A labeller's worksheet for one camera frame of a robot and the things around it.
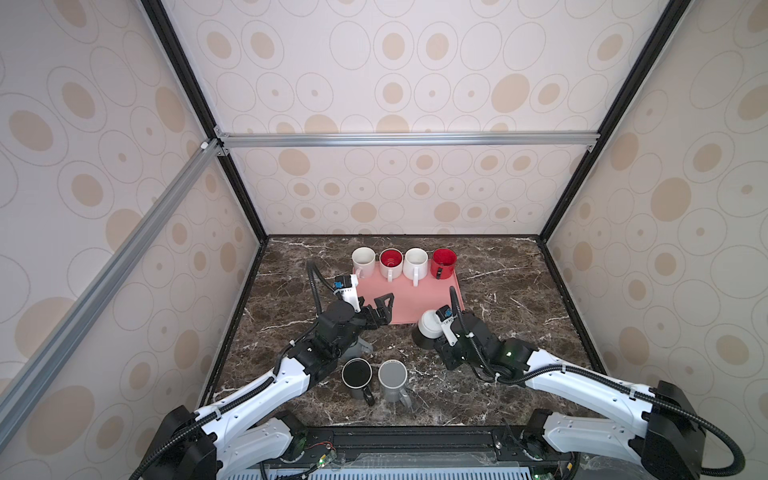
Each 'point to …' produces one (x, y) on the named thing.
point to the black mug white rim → (357, 373)
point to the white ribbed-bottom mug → (415, 265)
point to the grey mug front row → (392, 377)
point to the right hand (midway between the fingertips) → (439, 343)
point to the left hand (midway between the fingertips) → (388, 295)
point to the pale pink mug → (363, 261)
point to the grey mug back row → (362, 349)
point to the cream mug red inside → (391, 263)
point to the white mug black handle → (428, 330)
